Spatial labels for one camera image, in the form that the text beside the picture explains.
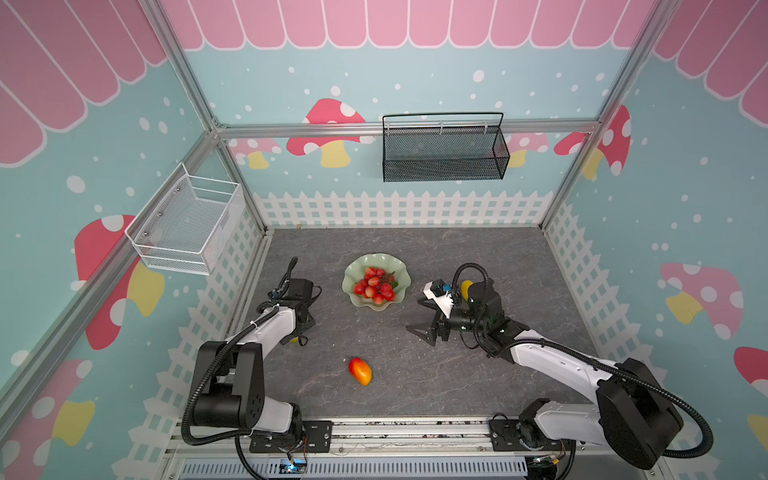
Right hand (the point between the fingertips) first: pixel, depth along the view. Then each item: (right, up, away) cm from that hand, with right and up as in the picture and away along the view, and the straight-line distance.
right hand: (413, 313), depth 77 cm
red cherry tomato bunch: (-11, +6, +19) cm, 23 cm away
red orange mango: (-14, -16, +4) cm, 22 cm away
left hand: (-35, -8, +13) cm, 38 cm away
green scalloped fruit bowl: (-18, +10, +25) cm, 32 cm away
